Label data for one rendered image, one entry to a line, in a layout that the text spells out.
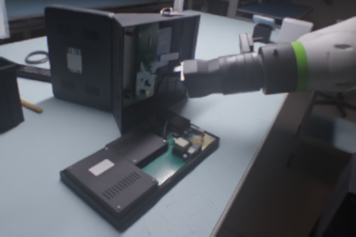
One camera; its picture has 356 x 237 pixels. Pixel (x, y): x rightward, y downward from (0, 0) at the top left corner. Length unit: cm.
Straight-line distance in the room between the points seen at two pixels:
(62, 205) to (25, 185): 7
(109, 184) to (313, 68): 37
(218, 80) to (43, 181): 33
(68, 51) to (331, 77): 50
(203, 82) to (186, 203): 21
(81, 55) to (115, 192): 31
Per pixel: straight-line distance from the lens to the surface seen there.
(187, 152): 47
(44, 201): 42
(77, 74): 60
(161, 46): 57
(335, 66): 51
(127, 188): 39
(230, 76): 48
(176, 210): 40
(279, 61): 49
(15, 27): 186
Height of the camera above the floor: 131
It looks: 28 degrees down
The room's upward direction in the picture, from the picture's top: 7 degrees clockwise
